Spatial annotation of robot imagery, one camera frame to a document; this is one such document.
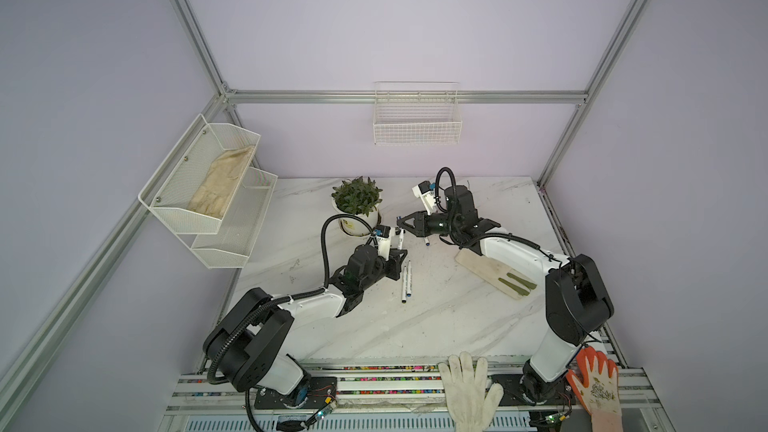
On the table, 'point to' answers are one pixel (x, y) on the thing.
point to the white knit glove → (471, 407)
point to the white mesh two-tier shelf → (220, 243)
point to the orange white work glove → (597, 383)
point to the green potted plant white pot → (359, 197)
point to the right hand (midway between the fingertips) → (397, 222)
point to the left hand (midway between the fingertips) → (404, 252)
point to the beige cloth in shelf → (222, 182)
